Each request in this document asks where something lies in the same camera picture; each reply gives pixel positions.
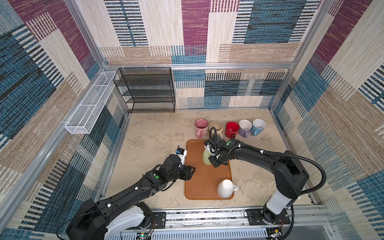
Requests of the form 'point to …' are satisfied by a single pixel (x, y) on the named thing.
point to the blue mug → (258, 125)
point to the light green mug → (205, 156)
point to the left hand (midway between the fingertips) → (192, 167)
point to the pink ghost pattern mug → (201, 128)
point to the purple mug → (244, 126)
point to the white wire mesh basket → (85, 117)
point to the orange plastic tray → (203, 184)
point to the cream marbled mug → (219, 126)
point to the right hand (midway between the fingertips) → (216, 162)
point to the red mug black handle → (231, 129)
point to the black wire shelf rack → (147, 89)
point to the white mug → (225, 188)
